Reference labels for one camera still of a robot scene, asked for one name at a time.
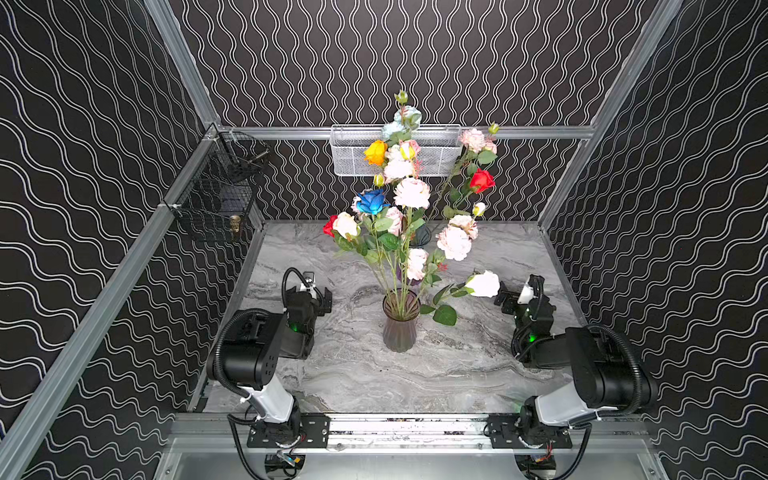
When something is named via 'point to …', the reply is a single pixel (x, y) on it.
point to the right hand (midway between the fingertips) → (520, 285)
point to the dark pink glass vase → (401, 311)
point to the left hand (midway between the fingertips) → (317, 285)
